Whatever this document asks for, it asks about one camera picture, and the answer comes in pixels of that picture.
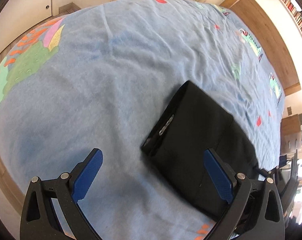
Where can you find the row of books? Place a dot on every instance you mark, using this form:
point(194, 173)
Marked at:
point(298, 12)

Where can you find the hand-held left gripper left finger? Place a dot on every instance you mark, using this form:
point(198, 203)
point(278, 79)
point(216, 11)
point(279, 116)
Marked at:
point(87, 175)

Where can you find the grey desk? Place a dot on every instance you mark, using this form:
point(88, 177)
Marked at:
point(292, 180)

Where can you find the wooden dresser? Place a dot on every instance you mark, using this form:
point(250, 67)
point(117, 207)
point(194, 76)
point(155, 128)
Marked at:
point(290, 130)

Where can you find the wooden headboard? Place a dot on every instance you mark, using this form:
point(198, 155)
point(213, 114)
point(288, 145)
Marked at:
point(270, 37)

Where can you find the blue patterned bed blanket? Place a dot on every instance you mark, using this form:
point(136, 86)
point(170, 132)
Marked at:
point(103, 80)

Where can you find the black pants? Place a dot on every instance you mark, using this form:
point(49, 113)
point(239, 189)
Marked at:
point(191, 135)

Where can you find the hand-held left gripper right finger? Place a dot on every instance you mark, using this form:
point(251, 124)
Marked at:
point(218, 177)

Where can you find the blue dinosaur print pillow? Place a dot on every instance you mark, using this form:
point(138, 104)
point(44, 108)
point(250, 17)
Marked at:
point(250, 42)
point(275, 87)

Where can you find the wall socket plate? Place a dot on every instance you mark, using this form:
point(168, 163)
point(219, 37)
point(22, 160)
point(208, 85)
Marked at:
point(289, 110)

